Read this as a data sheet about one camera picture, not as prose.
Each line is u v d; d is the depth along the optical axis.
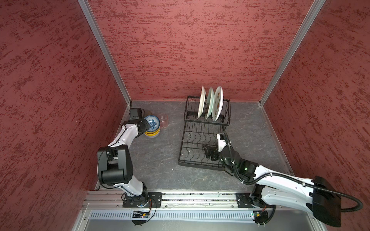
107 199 0.76
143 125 0.83
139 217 0.72
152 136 0.93
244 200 0.74
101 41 0.83
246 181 0.56
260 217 0.72
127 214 0.71
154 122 0.97
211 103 0.71
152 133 0.92
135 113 0.72
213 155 0.68
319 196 0.41
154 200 0.74
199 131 1.00
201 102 0.73
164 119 1.04
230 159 0.56
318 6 0.71
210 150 0.69
